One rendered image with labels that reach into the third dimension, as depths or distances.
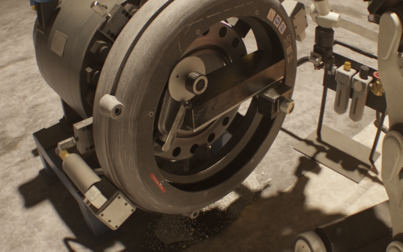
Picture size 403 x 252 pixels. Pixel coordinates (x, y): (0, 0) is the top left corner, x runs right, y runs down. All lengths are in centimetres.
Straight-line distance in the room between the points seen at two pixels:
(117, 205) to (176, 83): 36
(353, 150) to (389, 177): 90
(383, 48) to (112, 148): 76
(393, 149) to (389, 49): 28
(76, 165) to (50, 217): 60
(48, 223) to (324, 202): 124
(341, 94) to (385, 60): 73
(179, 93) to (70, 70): 47
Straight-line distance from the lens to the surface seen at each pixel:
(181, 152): 119
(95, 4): 84
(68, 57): 123
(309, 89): 246
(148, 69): 80
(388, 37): 101
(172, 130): 90
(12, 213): 177
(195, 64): 88
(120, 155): 87
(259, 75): 107
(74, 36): 123
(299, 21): 129
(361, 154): 195
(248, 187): 166
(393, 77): 104
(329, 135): 203
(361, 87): 165
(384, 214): 140
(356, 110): 173
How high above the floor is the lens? 116
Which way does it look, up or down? 33 degrees down
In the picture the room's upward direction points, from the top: 1 degrees counter-clockwise
